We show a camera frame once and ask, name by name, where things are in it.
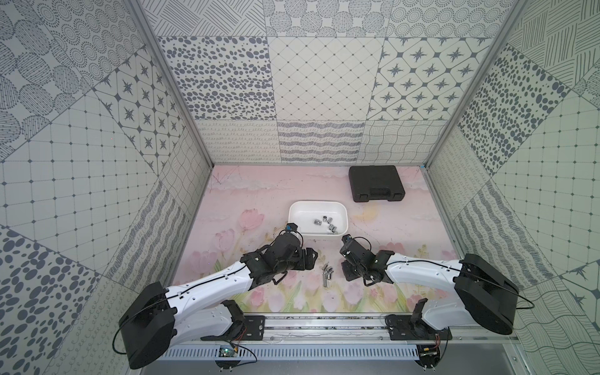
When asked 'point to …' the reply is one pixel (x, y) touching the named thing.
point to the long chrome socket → (325, 279)
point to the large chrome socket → (318, 222)
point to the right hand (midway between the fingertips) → (349, 268)
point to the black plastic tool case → (376, 183)
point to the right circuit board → (428, 352)
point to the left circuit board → (226, 351)
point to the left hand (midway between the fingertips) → (311, 250)
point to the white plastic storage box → (319, 218)
